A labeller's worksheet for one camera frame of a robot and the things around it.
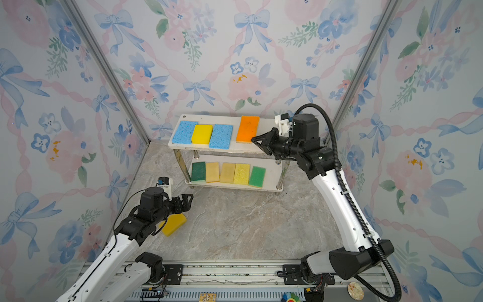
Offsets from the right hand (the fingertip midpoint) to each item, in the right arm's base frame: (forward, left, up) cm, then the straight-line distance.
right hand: (251, 138), depth 63 cm
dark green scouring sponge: (+10, +26, -33) cm, 44 cm away
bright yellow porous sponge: (+9, +4, -34) cm, 36 cm away
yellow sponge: (+10, +19, -34) cm, 40 cm away
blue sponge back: (+10, +27, -6) cm, 29 cm away
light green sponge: (+8, -4, -35) cm, 36 cm away
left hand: (-7, +28, -26) cm, 39 cm away
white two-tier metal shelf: (+2, +13, -9) cm, 16 cm away
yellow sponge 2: (+11, +11, -34) cm, 38 cm away
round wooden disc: (-38, -40, -42) cm, 69 cm away
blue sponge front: (+8, +12, -7) cm, 16 cm away
